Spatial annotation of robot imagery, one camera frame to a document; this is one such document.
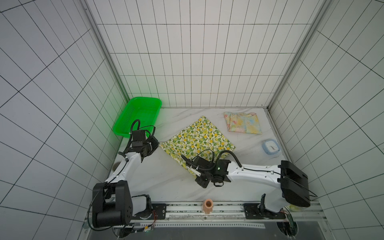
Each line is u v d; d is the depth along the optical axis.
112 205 0.41
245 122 1.07
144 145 0.73
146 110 1.18
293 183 0.41
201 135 1.02
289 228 0.68
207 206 0.64
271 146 0.94
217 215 0.73
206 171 0.59
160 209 0.73
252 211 0.72
